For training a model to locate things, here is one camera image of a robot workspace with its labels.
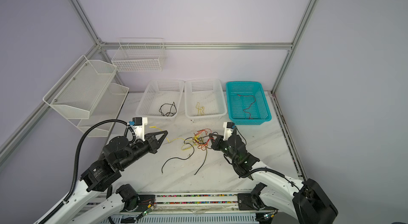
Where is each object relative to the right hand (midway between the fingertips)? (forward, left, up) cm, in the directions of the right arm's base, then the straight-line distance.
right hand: (208, 135), depth 78 cm
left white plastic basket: (+39, +37, -16) cm, 56 cm away
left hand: (-7, +17, +13) cm, 23 cm away
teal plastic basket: (+37, -27, -17) cm, 49 cm away
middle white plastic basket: (+39, +4, -16) cm, 42 cm away
